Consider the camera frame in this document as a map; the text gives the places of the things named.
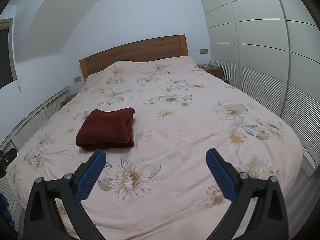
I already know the dark red knitted sweater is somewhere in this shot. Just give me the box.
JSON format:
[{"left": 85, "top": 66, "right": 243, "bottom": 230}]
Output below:
[{"left": 75, "top": 107, "right": 135, "bottom": 151}]

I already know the wooden left nightstand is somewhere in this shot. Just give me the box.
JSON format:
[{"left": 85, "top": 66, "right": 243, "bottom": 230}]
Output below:
[{"left": 61, "top": 94, "right": 77, "bottom": 106}]

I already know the wooden nightstand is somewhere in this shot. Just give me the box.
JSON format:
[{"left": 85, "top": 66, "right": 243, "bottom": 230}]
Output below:
[
  {"left": 197, "top": 64, "right": 224, "bottom": 79},
  {"left": 61, "top": 94, "right": 77, "bottom": 106}
]

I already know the wooden right nightstand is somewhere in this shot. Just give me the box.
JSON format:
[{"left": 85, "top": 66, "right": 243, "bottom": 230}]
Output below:
[{"left": 197, "top": 64, "right": 224, "bottom": 79}]

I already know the wooden bed headboard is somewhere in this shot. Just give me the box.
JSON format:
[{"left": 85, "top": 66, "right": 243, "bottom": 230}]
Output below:
[{"left": 79, "top": 34, "right": 188, "bottom": 79}]

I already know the white louvered wardrobe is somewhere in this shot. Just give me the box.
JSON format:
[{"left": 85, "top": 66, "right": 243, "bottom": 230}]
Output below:
[{"left": 201, "top": 0, "right": 319, "bottom": 177}]

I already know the dark window with frame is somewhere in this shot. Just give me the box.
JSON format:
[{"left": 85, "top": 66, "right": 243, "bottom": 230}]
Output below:
[{"left": 0, "top": 18, "right": 17, "bottom": 88}]

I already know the left wall switch plate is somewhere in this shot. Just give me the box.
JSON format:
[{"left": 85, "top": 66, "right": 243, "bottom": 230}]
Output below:
[{"left": 74, "top": 76, "right": 81, "bottom": 83}]

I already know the wall switch plate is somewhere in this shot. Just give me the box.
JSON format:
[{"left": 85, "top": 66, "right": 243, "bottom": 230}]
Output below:
[
  {"left": 74, "top": 76, "right": 81, "bottom": 83},
  {"left": 199, "top": 49, "right": 208, "bottom": 54}
]

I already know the right wall switch plate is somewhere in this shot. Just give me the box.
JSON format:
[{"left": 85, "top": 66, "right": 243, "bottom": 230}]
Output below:
[{"left": 199, "top": 49, "right": 208, "bottom": 54}]

